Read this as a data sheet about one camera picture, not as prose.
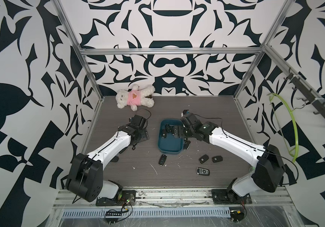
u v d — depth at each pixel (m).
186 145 0.92
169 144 0.91
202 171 0.82
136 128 0.65
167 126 1.01
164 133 0.97
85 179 0.42
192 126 0.62
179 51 0.95
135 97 1.08
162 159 0.86
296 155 0.64
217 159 0.87
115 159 0.87
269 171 0.41
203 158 0.87
